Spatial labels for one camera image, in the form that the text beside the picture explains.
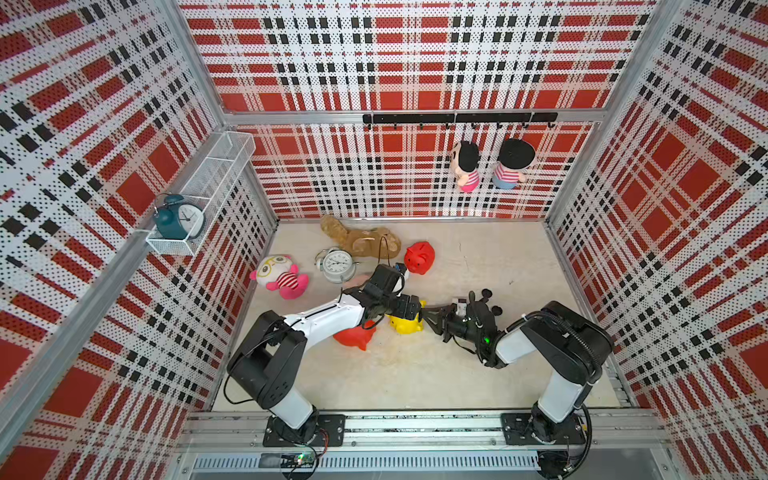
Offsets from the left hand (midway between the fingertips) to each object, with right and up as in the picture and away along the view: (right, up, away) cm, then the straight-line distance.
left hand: (411, 306), depth 89 cm
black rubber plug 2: (+29, -3, +7) cm, 30 cm away
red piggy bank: (-16, -8, -5) cm, 18 cm away
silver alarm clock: (-26, +12, +13) cm, 31 cm away
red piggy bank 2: (+3, +15, +10) cm, 18 cm away
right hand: (+3, -1, -2) cm, 4 cm away
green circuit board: (-26, -33, -19) cm, 46 cm away
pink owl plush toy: (-43, +9, +7) cm, 45 cm away
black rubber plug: (+26, +2, +12) cm, 29 cm away
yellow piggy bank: (-2, -4, -6) cm, 8 cm away
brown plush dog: (-11, +20, +10) cm, 24 cm away
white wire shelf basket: (-57, +35, -7) cm, 67 cm away
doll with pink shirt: (+17, +47, +6) cm, 50 cm away
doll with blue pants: (+34, +48, +6) cm, 59 cm away
